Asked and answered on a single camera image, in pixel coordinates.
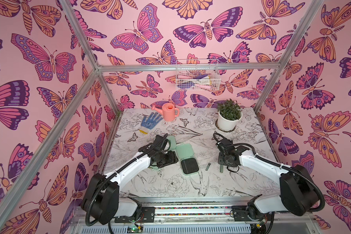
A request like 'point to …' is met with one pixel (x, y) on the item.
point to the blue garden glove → (146, 126)
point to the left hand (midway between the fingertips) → (176, 160)
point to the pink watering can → (168, 111)
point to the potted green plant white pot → (229, 111)
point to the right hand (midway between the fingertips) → (223, 159)
